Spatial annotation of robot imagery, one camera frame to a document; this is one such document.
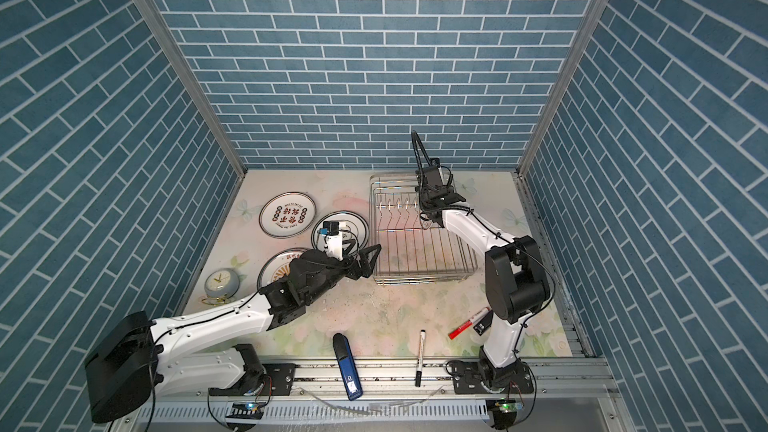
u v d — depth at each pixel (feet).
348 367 2.38
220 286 2.78
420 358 2.52
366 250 2.23
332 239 2.18
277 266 3.00
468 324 2.70
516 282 1.59
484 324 2.63
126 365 1.32
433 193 2.36
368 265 2.24
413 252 3.16
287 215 3.44
